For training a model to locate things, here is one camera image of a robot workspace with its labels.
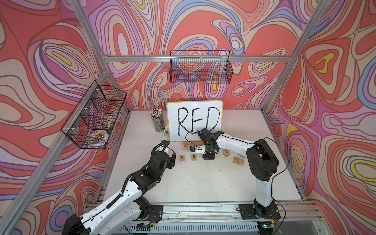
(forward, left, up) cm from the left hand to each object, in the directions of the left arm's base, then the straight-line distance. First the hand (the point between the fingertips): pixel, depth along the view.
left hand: (170, 152), depth 79 cm
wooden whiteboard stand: (+6, -12, 0) cm, 14 cm away
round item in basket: (+3, +37, +11) cm, 38 cm away
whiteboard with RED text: (+21, -9, +5) cm, 23 cm away
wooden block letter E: (+3, -13, -12) cm, 19 cm away
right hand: (+5, -23, -14) cm, 27 cm away
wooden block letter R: (+3, -6, -13) cm, 14 cm away
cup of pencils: (+25, +11, +2) cm, 27 cm away
